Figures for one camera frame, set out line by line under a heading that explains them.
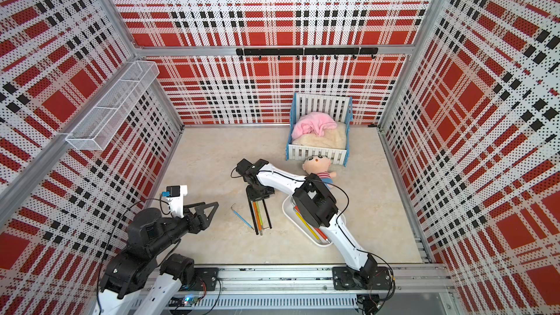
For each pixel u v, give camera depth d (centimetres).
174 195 58
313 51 89
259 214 89
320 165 95
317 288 73
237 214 90
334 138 104
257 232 84
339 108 110
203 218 60
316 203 56
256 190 80
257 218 88
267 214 89
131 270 46
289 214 84
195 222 58
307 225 85
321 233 82
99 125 71
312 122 100
